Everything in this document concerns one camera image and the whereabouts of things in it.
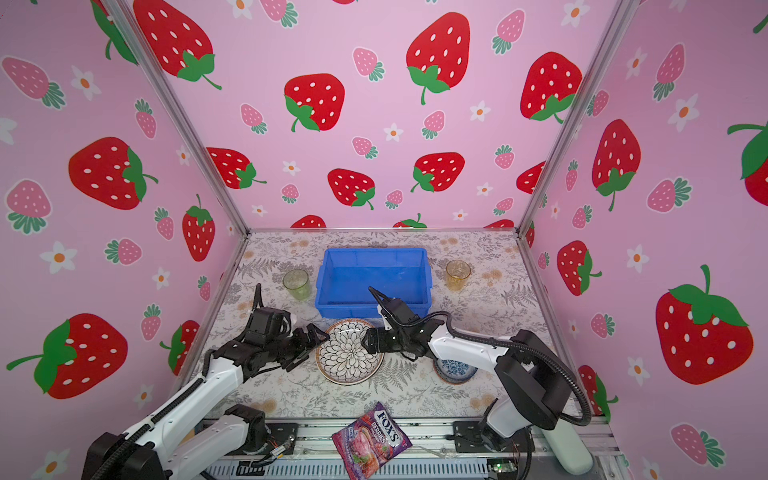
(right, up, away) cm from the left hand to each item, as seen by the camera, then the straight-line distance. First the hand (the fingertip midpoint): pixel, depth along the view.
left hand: (321, 343), depth 82 cm
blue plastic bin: (+2, +18, +29) cm, 34 cm away
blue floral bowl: (+36, -6, -4) cm, 37 cm away
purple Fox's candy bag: (+15, -21, -11) cm, 28 cm away
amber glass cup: (+43, +19, +25) cm, 53 cm away
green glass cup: (-14, +16, +21) cm, 30 cm away
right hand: (+13, 0, +1) cm, 13 cm away
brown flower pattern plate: (+5, -5, +4) cm, 8 cm away
